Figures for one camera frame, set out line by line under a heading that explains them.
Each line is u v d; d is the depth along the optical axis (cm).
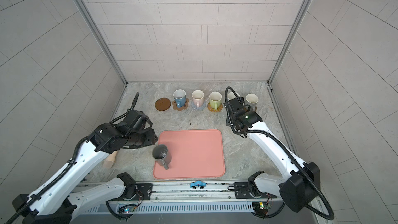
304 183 37
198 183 71
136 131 51
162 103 104
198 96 99
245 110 64
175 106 102
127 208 64
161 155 81
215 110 99
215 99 96
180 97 97
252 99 99
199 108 101
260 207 68
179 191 73
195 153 81
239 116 56
